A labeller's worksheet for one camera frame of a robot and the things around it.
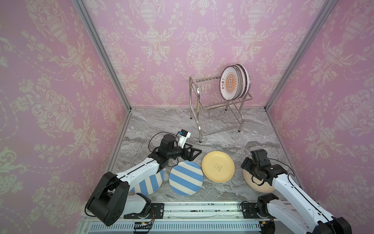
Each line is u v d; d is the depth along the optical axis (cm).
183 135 73
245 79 76
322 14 71
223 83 91
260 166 63
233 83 83
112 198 42
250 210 73
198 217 73
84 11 71
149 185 83
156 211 74
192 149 75
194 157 74
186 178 86
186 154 72
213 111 118
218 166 90
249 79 76
